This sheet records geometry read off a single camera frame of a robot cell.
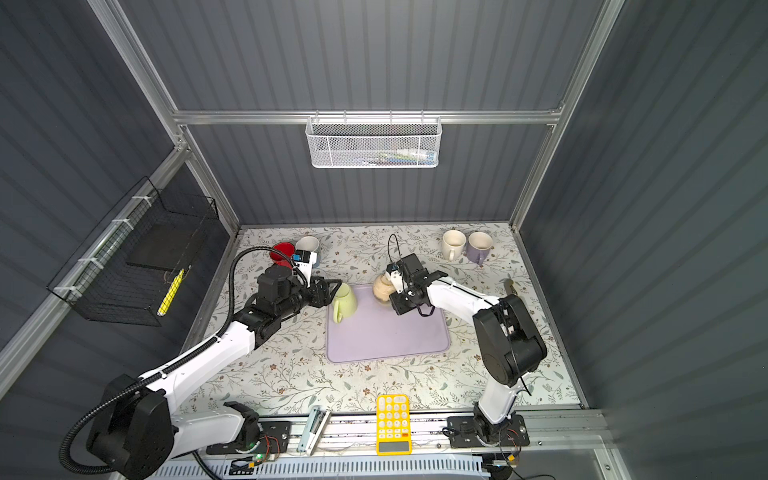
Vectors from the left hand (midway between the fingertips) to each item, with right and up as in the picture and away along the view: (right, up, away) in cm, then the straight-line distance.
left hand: (332, 279), depth 82 cm
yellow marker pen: (-35, -2, -14) cm, 37 cm away
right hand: (+19, -9, +11) cm, 24 cm away
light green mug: (+2, -8, +7) cm, 11 cm away
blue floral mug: (-12, +11, +23) cm, 28 cm away
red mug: (-23, +9, +29) cm, 38 cm away
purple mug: (+49, +10, +26) cm, 56 cm away
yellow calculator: (+17, -36, -8) cm, 41 cm away
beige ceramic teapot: (+14, -3, +7) cm, 16 cm away
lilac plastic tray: (+12, -17, +12) cm, 24 cm away
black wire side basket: (-48, +3, -10) cm, 49 cm away
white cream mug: (+39, +11, +25) cm, 48 cm away
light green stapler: (-3, -37, -8) cm, 38 cm away
